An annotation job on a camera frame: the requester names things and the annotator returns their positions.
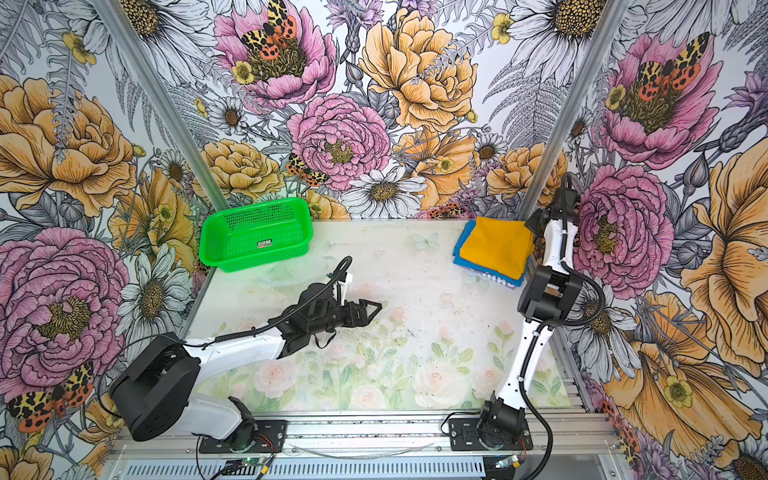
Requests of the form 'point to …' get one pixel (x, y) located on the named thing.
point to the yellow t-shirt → (502, 245)
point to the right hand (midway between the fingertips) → (536, 229)
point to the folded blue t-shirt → (464, 236)
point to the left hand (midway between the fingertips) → (369, 314)
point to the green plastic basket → (252, 234)
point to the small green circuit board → (254, 461)
